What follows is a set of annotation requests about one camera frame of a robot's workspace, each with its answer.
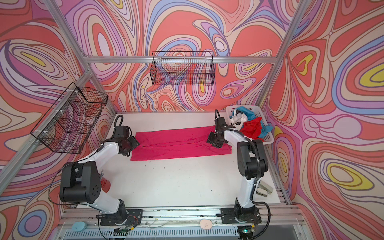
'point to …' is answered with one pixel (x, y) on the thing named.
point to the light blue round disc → (79, 226)
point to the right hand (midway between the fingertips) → (210, 145)
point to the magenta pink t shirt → (176, 143)
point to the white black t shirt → (238, 119)
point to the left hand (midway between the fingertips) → (136, 143)
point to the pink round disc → (205, 224)
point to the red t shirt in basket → (252, 129)
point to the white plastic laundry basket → (268, 137)
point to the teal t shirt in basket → (251, 116)
